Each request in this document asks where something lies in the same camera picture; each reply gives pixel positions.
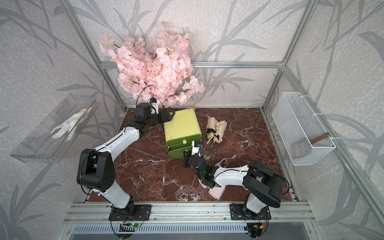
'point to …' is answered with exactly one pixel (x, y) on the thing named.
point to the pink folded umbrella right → (216, 192)
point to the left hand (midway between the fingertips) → (170, 113)
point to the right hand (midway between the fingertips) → (183, 152)
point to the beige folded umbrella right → (221, 126)
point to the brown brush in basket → (304, 147)
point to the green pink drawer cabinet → (180, 131)
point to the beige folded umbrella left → (211, 127)
